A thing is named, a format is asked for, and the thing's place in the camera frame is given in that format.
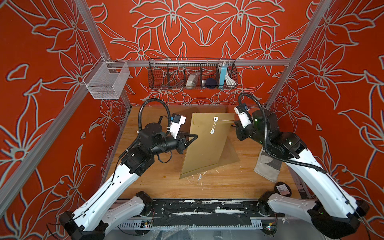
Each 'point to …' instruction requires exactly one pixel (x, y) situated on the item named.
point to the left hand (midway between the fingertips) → (196, 135)
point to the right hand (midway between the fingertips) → (233, 121)
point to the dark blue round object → (211, 83)
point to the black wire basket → (171, 73)
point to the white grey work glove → (268, 166)
